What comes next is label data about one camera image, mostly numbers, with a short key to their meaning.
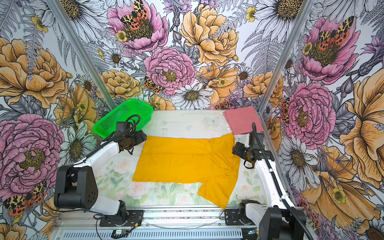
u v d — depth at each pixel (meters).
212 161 0.94
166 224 0.73
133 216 0.73
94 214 0.73
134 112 1.19
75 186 0.44
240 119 1.21
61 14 0.73
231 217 0.74
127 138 0.75
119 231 0.71
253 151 0.59
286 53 0.89
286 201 0.41
